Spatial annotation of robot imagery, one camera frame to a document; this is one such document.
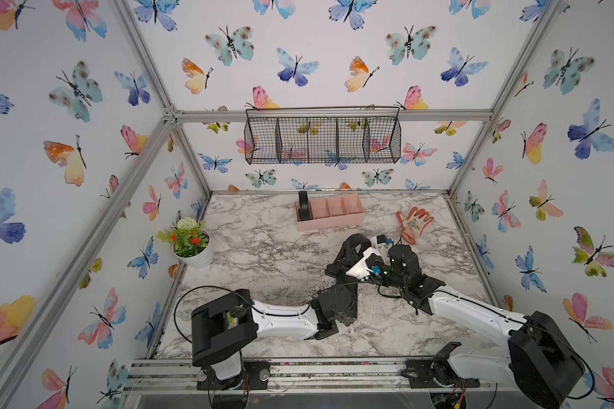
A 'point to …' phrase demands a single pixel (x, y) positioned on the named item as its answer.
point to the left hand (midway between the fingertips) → (344, 245)
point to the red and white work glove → (414, 226)
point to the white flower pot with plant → (190, 241)
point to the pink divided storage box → (333, 212)
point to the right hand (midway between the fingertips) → (349, 263)
